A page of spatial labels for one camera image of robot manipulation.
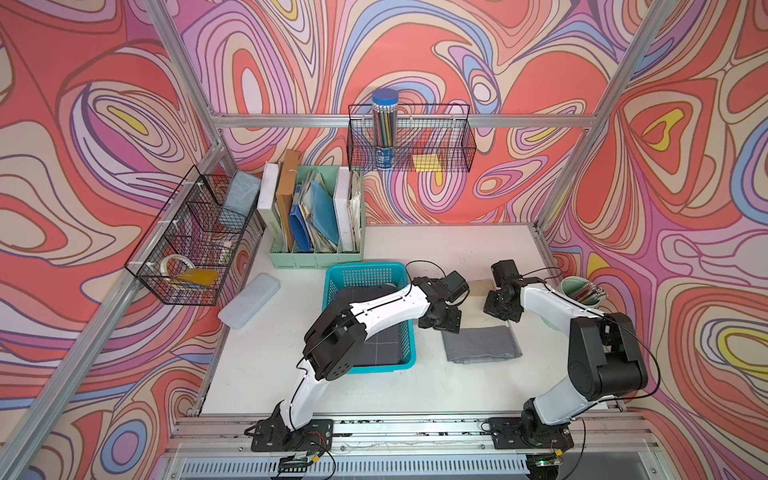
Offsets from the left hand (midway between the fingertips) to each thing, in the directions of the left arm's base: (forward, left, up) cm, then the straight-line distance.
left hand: (452, 328), depth 86 cm
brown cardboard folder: (+29, +48, +26) cm, 62 cm away
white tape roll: (+5, +70, +26) cm, 75 cm away
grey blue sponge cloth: (+25, +60, +28) cm, 70 cm away
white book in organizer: (+27, +55, +23) cm, 65 cm away
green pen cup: (+7, -37, +9) cm, 38 cm away
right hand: (+5, -15, -4) cm, 17 cm away
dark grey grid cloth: (-6, +20, 0) cm, 21 cm away
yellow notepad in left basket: (+1, +62, +24) cm, 66 cm away
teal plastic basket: (+17, +35, +2) cm, 39 cm away
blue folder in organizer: (+34, +40, +13) cm, 54 cm away
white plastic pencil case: (+11, +64, -4) cm, 66 cm away
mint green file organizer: (+38, +32, +20) cm, 54 cm away
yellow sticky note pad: (+41, +7, +28) cm, 50 cm away
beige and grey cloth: (-1, -10, -5) cm, 11 cm away
